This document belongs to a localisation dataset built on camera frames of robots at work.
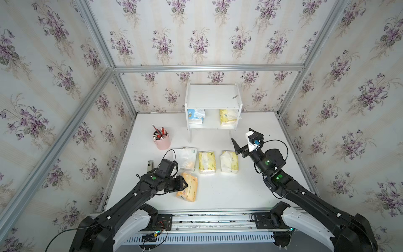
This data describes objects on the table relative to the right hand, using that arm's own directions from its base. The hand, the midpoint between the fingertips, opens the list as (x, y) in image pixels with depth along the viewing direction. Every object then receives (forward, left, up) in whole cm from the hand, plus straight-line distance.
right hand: (244, 133), depth 72 cm
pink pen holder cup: (+8, +44, -17) cm, 48 cm away
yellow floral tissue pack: (-2, +17, -25) cm, 30 cm away
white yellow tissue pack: (-2, +4, -25) cm, 25 cm away
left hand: (-17, +27, -23) cm, 40 cm away
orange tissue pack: (-20, +26, -24) cm, 41 cm away
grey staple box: (-5, +50, -24) cm, 55 cm away
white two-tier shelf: (+22, +16, +4) cm, 28 cm away
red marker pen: (+14, +45, -18) cm, 50 cm away
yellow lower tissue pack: (+20, +5, -10) cm, 22 cm away
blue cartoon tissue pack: (+18, +24, -7) cm, 31 cm away
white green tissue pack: (0, +29, -24) cm, 38 cm away
